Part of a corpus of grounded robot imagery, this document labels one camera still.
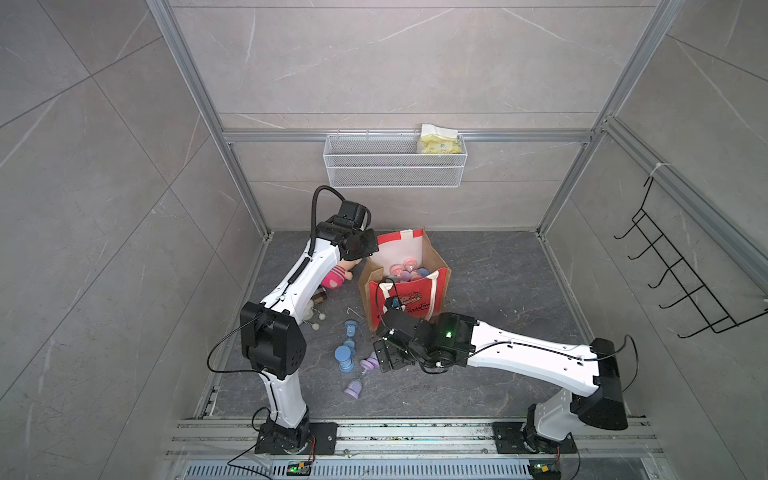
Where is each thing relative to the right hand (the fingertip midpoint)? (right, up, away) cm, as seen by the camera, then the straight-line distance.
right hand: (394, 350), depth 71 cm
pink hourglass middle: (+5, +20, +26) cm, 33 cm away
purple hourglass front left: (-11, -13, +8) cm, 18 cm away
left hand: (-5, +27, +15) cm, 32 cm away
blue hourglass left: (-13, +1, +19) cm, 23 cm away
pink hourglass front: (+1, +18, +22) cm, 28 cm away
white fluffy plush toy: (-27, +4, +22) cm, 35 cm away
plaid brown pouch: (-25, +10, +27) cm, 38 cm away
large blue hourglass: (-13, -4, +7) cm, 16 cm away
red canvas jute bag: (+5, +17, +23) cm, 29 cm away
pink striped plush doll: (-17, +18, +31) cm, 39 cm away
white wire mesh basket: (-1, +55, +29) cm, 62 cm away
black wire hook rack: (+66, +12, -10) cm, 67 cm away
